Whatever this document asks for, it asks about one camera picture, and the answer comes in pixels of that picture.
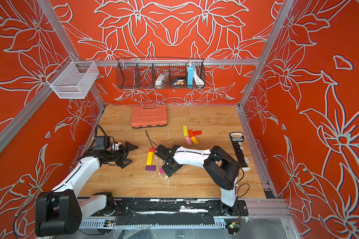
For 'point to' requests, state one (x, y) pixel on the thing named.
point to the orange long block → (194, 140)
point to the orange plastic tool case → (148, 116)
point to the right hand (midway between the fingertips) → (168, 171)
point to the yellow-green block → (185, 130)
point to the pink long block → (188, 140)
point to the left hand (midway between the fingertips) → (135, 152)
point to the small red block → (151, 149)
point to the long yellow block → (149, 158)
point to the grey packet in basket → (162, 79)
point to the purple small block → (150, 168)
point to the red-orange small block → (190, 133)
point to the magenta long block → (161, 171)
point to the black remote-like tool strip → (237, 138)
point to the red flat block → (198, 132)
